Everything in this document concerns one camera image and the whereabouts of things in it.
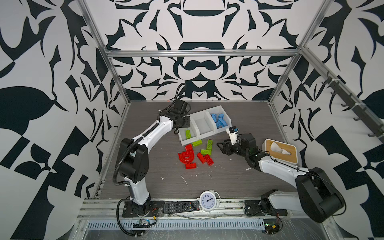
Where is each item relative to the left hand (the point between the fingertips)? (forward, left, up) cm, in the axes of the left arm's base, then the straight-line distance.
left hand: (186, 119), depth 89 cm
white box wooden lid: (-17, -55, -11) cm, 59 cm away
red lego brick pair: (-18, -11, -14) cm, 26 cm away
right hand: (-12, -20, -5) cm, 24 cm away
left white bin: (0, -4, -13) cm, 13 cm away
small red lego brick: (-11, -1, -15) cm, 18 cm away
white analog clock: (-41, -10, -13) cm, 44 cm away
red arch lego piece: (-16, +1, -16) cm, 23 cm away
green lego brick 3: (-13, -11, -16) cm, 24 cm away
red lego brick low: (-22, -3, -15) cm, 27 cm away
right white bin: (+16, -23, -11) cm, 30 cm away
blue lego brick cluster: (+6, -22, -10) cm, 25 cm away
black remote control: (-43, +7, -15) cm, 46 cm away
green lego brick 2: (-9, -14, -15) cm, 22 cm away
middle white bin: (+8, -12, -16) cm, 21 cm away
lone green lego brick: (0, -1, -16) cm, 16 cm away
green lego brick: (-8, -6, -15) cm, 18 cm away
